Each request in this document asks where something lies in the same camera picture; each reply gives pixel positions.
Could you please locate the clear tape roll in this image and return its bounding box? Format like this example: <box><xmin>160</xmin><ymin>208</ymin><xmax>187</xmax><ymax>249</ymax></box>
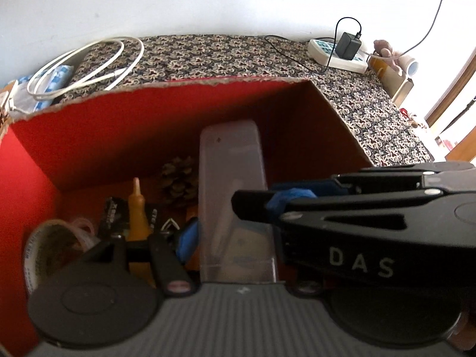
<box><xmin>24</xmin><ymin>217</ymin><xmax>100</xmax><ymax>295</ymax></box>

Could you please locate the black small box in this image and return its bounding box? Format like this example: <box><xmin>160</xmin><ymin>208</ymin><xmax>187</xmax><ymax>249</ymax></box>
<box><xmin>98</xmin><ymin>197</ymin><xmax>129</xmax><ymax>239</ymax></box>

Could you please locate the white power strip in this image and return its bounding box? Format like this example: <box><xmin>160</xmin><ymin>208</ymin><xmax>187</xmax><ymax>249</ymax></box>
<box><xmin>307</xmin><ymin>39</ymin><xmax>368</xmax><ymax>74</ymax></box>

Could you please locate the patterned floral tablecloth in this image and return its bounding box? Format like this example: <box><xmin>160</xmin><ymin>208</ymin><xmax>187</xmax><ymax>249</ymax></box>
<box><xmin>72</xmin><ymin>35</ymin><xmax>434</xmax><ymax>166</ymax></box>

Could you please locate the white coiled cable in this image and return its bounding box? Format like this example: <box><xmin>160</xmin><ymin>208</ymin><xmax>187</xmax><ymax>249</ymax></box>
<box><xmin>6</xmin><ymin>35</ymin><xmax>145</xmax><ymax>115</ymax></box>

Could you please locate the white rolled tube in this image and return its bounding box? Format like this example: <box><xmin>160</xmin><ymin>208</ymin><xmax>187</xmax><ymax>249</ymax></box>
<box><xmin>399</xmin><ymin>57</ymin><xmax>419</xmax><ymax>76</ymax></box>

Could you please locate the clear plastic case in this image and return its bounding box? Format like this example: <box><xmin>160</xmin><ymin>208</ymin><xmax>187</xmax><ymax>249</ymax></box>
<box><xmin>197</xmin><ymin>119</ymin><xmax>278</xmax><ymax>283</ymax></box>

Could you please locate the brown cardboard box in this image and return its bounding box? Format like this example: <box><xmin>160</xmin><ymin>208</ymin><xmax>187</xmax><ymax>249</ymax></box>
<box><xmin>368</xmin><ymin>57</ymin><xmax>414</xmax><ymax>107</ymax></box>

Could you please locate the pink plush toy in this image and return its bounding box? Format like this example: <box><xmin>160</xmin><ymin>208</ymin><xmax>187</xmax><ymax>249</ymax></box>
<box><xmin>374</xmin><ymin>40</ymin><xmax>403</xmax><ymax>76</ymax></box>

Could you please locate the black power adapter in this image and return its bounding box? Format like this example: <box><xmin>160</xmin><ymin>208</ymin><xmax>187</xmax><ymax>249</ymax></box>
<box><xmin>335</xmin><ymin>32</ymin><xmax>361</xmax><ymax>60</ymax></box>

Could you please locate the red cardboard box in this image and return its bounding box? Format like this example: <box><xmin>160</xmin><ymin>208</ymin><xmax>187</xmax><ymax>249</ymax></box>
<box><xmin>1</xmin><ymin>77</ymin><xmax>372</xmax><ymax>356</ymax></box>

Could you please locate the orange glue bottle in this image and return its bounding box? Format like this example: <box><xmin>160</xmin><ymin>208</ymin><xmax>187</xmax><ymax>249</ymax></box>
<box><xmin>127</xmin><ymin>177</ymin><xmax>154</xmax><ymax>286</ymax></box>

